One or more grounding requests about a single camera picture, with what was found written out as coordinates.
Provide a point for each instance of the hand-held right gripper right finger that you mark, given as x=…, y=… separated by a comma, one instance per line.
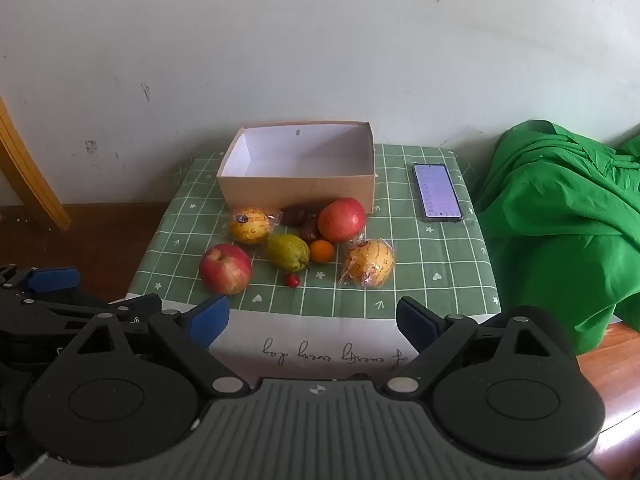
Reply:
x=417, y=322

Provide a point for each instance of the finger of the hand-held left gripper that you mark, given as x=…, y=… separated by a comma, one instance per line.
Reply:
x=135, y=306
x=50, y=279

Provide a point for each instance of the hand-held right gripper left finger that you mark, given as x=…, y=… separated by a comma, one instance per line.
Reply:
x=210, y=317

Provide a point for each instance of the small red apple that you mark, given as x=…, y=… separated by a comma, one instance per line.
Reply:
x=225, y=269

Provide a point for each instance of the plastic-wrapped yellow orange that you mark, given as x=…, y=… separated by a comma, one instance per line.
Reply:
x=250, y=227
x=372, y=262

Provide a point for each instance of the green pear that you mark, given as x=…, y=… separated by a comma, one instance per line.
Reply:
x=286, y=252

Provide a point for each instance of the small orange mandarin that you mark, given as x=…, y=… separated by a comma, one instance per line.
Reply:
x=321, y=251

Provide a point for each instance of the large red apple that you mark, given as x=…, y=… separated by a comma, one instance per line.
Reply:
x=342, y=220

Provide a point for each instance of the cardboard box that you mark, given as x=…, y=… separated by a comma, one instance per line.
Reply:
x=300, y=185

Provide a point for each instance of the green checkered tablecloth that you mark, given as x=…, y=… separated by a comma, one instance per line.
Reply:
x=425, y=270

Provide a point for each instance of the red cherry tomato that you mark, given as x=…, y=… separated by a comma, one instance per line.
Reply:
x=292, y=280

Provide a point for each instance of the black smartphone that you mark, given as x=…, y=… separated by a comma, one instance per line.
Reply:
x=437, y=192

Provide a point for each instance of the green cloth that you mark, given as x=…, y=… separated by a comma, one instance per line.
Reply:
x=550, y=220

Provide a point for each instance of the yellow wooden frame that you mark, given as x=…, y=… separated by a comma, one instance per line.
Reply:
x=30, y=175

